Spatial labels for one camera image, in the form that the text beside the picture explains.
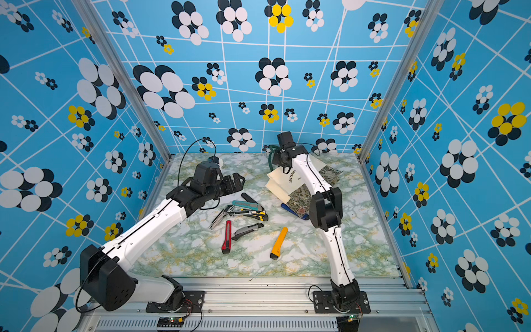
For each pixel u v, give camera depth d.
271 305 0.73
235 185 0.71
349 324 0.68
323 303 0.72
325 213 0.61
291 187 0.96
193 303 0.73
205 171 0.58
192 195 0.56
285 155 0.74
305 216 0.94
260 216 0.94
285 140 0.79
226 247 0.86
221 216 0.96
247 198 1.02
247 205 0.99
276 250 0.85
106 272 0.39
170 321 0.72
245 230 0.91
